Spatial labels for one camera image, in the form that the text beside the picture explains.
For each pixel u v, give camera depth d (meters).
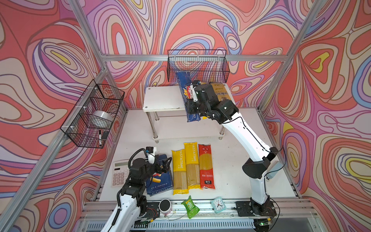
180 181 0.80
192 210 0.73
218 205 0.73
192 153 0.93
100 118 0.69
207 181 0.80
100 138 0.72
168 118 1.05
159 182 0.77
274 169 0.82
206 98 0.51
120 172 0.84
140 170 0.61
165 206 0.71
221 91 0.79
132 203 0.55
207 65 0.96
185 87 0.69
